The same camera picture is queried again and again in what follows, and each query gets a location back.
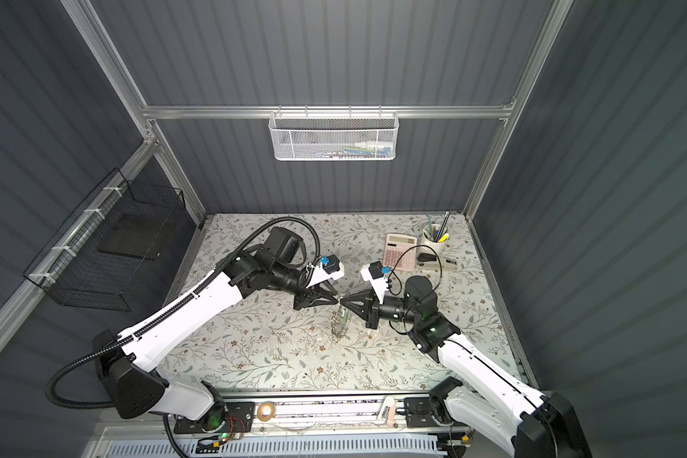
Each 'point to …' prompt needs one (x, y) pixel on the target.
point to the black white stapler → (429, 262)
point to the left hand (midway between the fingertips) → (335, 293)
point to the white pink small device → (387, 413)
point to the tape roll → (261, 415)
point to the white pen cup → (435, 237)
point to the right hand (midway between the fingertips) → (346, 305)
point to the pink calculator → (395, 245)
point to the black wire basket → (104, 259)
